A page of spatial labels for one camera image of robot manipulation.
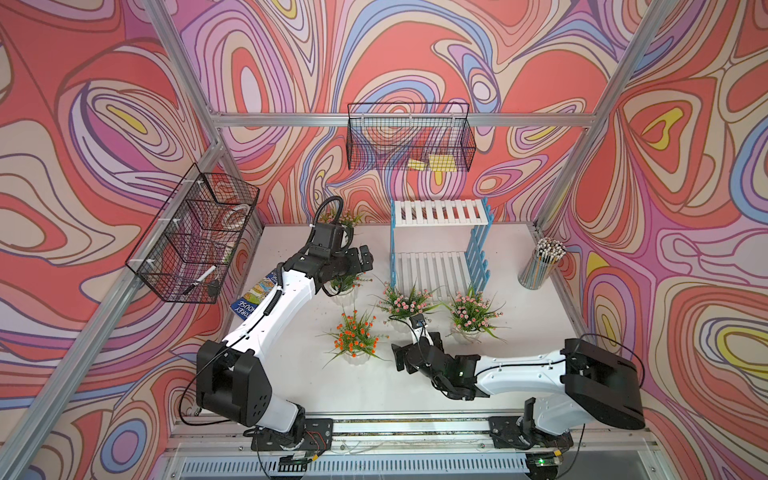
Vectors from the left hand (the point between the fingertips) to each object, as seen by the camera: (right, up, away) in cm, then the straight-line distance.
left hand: (363, 260), depth 83 cm
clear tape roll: (-39, +13, +5) cm, 41 cm away
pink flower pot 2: (+30, -14, -3) cm, 33 cm away
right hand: (+13, -25, +1) cm, 28 cm away
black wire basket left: (-45, +1, -9) cm, 46 cm away
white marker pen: (-40, -4, -10) cm, 42 cm away
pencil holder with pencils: (+55, -4, +13) cm, 57 cm away
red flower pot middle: (-6, -8, +6) cm, 11 cm away
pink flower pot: (+10, -13, -3) cm, 16 cm away
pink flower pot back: (-7, +14, +18) cm, 24 cm away
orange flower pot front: (-1, -20, -9) cm, 22 cm away
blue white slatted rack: (+31, -5, +20) cm, 37 cm away
